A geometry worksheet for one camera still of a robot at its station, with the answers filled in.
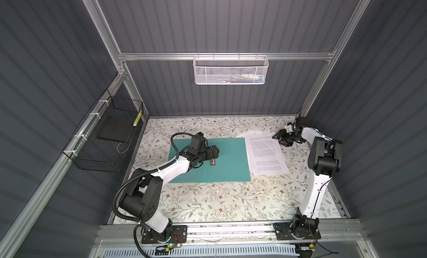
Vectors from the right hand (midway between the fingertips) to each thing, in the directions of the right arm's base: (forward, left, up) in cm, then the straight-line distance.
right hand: (278, 139), depth 104 cm
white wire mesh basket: (+51, +29, +19) cm, 62 cm away
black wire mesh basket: (-21, +89, +27) cm, 96 cm away
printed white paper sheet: (-10, +9, -2) cm, 13 cm away
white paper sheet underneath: (+8, +12, -3) cm, 15 cm away
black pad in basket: (-15, +84, +29) cm, 90 cm away
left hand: (-14, +41, +8) cm, 44 cm away
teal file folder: (-17, +30, -3) cm, 35 cm away
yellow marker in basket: (-9, +78, +27) cm, 83 cm away
